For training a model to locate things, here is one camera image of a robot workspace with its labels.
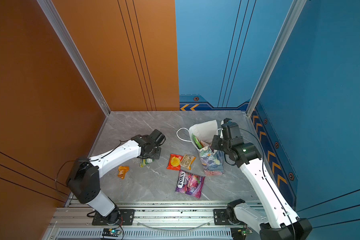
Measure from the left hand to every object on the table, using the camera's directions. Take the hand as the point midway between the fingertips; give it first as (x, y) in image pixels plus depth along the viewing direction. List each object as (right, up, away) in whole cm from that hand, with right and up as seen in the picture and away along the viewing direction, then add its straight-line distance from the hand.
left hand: (156, 152), depth 88 cm
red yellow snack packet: (+11, -6, +4) cm, 13 cm away
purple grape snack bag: (+28, +5, 0) cm, 28 cm away
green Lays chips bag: (+24, +7, -9) cm, 26 cm away
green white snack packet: (-7, -6, 0) cm, 9 cm away
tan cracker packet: (+19, -6, +3) cm, 20 cm away
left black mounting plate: (-12, -29, -15) cm, 35 cm away
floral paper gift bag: (+27, +10, +1) cm, 29 cm away
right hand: (+32, +9, -14) cm, 36 cm away
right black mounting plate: (+35, -29, -15) cm, 48 cm away
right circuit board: (+43, -35, -18) cm, 58 cm away
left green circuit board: (-17, -35, -17) cm, 43 cm away
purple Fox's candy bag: (+20, -16, -6) cm, 26 cm away
